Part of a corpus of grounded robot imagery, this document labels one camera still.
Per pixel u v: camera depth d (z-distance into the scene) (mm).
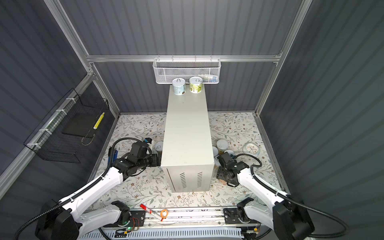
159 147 937
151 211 753
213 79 891
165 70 826
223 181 811
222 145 931
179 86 788
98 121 788
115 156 957
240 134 1081
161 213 749
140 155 637
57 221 386
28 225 365
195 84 791
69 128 726
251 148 963
